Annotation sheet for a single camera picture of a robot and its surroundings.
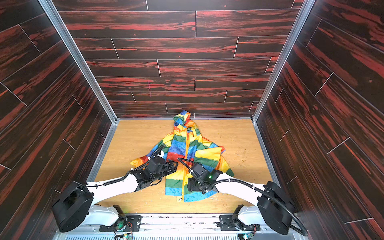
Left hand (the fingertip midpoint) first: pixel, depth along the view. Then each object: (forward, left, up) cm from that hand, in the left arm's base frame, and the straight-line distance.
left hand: (176, 166), depth 85 cm
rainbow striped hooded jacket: (+19, -4, -6) cm, 21 cm away
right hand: (-9, -11, -5) cm, 15 cm away
